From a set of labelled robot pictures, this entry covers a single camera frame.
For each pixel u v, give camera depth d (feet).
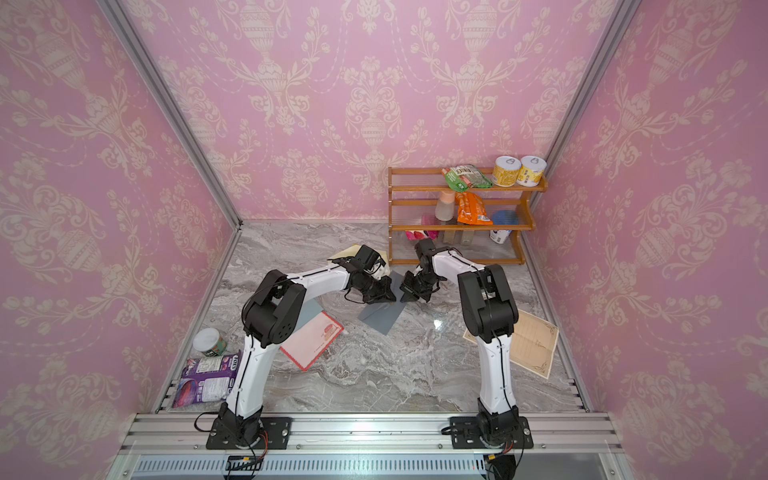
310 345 2.95
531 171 2.88
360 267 2.77
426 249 2.86
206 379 2.62
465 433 2.39
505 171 2.87
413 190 3.70
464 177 2.90
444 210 3.18
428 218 3.46
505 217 3.53
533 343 2.91
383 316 3.12
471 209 3.27
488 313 1.85
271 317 1.90
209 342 2.74
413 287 2.95
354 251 3.55
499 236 3.59
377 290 2.98
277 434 2.44
